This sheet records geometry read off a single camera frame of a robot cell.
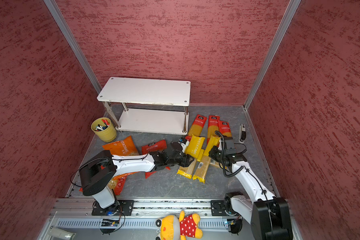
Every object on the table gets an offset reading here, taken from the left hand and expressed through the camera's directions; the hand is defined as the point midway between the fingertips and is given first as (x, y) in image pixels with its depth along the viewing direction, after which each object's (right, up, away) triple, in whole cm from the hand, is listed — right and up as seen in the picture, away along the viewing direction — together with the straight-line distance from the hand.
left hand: (190, 160), depth 84 cm
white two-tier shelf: (-27, +35, +37) cm, 58 cm away
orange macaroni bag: (-40, +7, +7) cm, 42 cm away
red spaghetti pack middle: (+18, +19, +22) cm, 34 cm away
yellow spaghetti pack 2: (+6, -5, -3) cm, 8 cm away
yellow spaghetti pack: (+3, +7, +9) cm, 12 cm away
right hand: (+10, +3, +1) cm, 11 cm away
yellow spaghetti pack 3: (+7, +2, +7) cm, 9 cm away
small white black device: (+37, +14, +16) cm, 43 cm away
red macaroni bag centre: (-22, +7, +6) cm, 24 cm away
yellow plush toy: (-9, -23, -21) cm, 32 cm away
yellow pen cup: (-51, +14, +7) cm, 54 cm away
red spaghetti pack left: (+5, +18, +20) cm, 28 cm away
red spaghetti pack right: (+25, +17, +19) cm, 36 cm away
